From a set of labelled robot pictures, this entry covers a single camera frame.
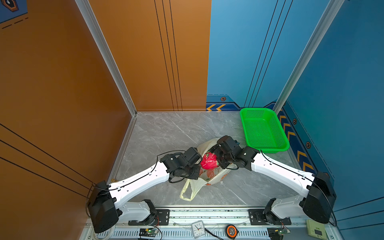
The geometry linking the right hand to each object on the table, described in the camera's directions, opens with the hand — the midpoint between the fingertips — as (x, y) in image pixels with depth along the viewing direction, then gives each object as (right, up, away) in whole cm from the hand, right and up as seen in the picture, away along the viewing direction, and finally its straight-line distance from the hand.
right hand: (208, 154), depth 79 cm
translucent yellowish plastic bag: (0, -14, +5) cm, 15 cm away
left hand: (-6, -9, -3) cm, 11 cm away
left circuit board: (-29, -35, -9) cm, 46 cm away
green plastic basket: (+43, +12, +30) cm, 54 cm away
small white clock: (-5, -33, -10) cm, 35 cm away
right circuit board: (+32, -36, -9) cm, 49 cm away
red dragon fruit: (0, -2, -7) cm, 7 cm away
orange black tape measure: (+10, -33, -12) cm, 36 cm away
